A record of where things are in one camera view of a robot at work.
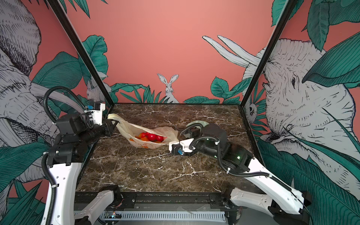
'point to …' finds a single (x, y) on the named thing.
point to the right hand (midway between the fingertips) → (175, 130)
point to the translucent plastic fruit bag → (130, 131)
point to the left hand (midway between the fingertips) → (118, 118)
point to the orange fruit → (144, 139)
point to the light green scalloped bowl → (204, 123)
